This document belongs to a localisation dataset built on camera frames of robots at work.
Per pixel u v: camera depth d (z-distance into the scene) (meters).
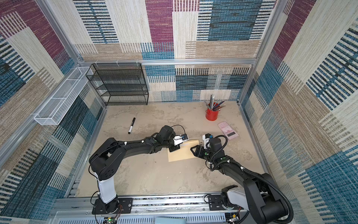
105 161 0.50
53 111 0.71
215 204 0.73
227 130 1.02
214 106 1.05
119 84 1.09
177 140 0.80
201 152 0.78
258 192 0.42
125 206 0.73
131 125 1.05
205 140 0.81
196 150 0.79
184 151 0.88
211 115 1.05
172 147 0.83
